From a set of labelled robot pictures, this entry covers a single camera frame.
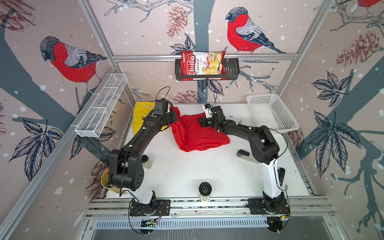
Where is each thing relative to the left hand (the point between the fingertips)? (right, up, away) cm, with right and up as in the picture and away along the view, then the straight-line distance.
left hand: (174, 115), depth 88 cm
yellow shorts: (-30, +4, +26) cm, 40 cm away
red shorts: (+10, -14, +9) cm, 19 cm away
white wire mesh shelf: (-39, +6, -8) cm, 40 cm away
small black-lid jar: (-15, -27, -6) cm, 31 cm away
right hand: (+12, -5, +11) cm, 17 cm away
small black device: (+61, -33, -6) cm, 69 cm away
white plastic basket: (+72, +4, +29) cm, 77 cm away
